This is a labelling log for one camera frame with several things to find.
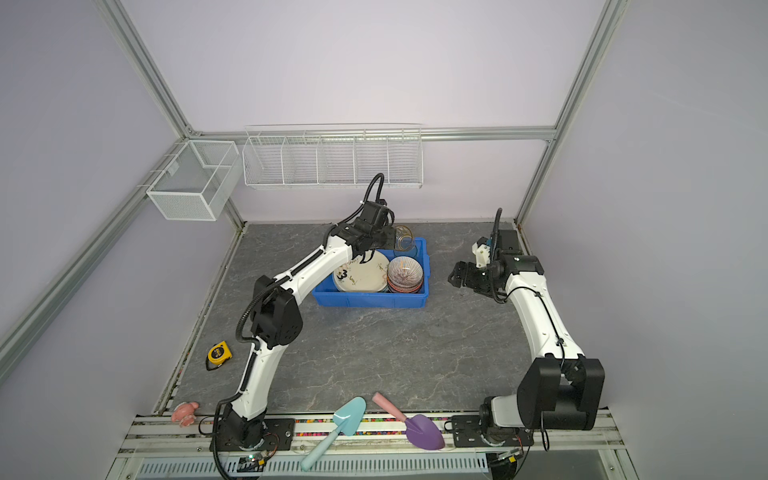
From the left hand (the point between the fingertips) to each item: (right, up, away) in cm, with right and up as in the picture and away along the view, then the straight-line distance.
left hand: (395, 238), depth 93 cm
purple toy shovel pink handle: (+6, -49, -18) cm, 53 cm away
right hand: (+20, -13, -10) cm, 26 cm away
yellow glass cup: (+3, -1, +7) cm, 7 cm away
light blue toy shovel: (-12, -47, -16) cm, 51 cm away
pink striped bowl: (+3, -12, +3) cm, 13 cm away
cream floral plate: (-11, -13, +6) cm, 18 cm away
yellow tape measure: (-51, -34, -8) cm, 62 cm away
